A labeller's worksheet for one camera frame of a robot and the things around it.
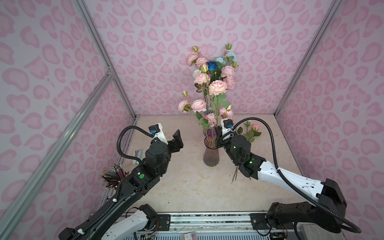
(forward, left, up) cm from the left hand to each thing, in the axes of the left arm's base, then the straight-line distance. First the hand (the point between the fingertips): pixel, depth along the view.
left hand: (172, 130), depth 67 cm
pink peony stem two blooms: (+8, -19, -2) cm, 20 cm away
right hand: (+5, -20, -3) cm, 21 cm away
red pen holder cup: (-13, +33, -21) cm, 41 cm away
